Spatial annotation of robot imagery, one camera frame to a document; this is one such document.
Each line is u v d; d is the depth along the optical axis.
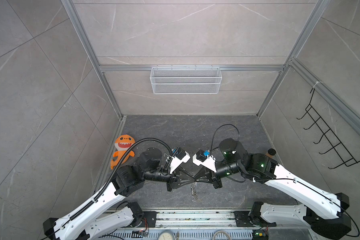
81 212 0.39
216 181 0.49
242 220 0.72
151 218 0.73
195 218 0.75
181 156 0.50
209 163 0.50
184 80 1.01
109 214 0.56
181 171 0.56
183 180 0.54
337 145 0.63
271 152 0.89
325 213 0.39
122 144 0.93
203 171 0.54
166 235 0.66
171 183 0.51
